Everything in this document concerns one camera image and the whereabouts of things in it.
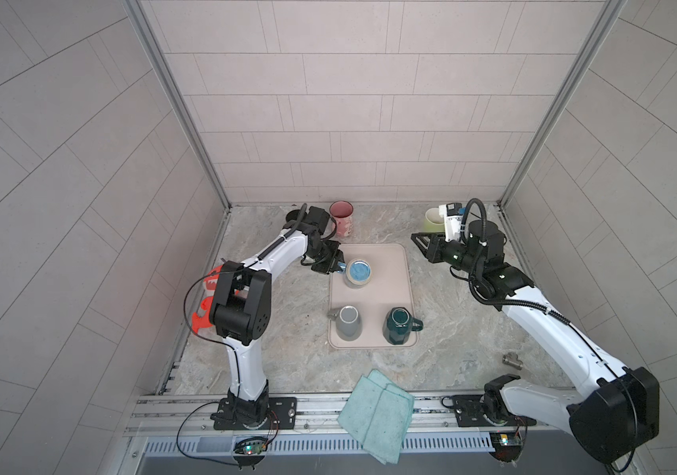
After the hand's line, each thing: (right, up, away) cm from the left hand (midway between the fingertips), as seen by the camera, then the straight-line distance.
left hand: (351, 257), depth 91 cm
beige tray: (+12, -10, +3) cm, 16 cm away
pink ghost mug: (-4, +15, +13) cm, 20 cm away
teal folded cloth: (+6, -36, -21) cm, 42 cm away
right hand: (+16, +7, -16) cm, 24 cm away
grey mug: (-1, -16, -14) cm, 21 cm away
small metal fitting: (+43, -26, -13) cm, 52 cm away
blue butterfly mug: (+2, -4, -8) cm, 9 cm away
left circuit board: (-22, -39, -27) cm, 52 cm away
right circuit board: (+36, -42, -23) cm, 60 cm away
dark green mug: (+12, -16, -16) cm, 26 cm away
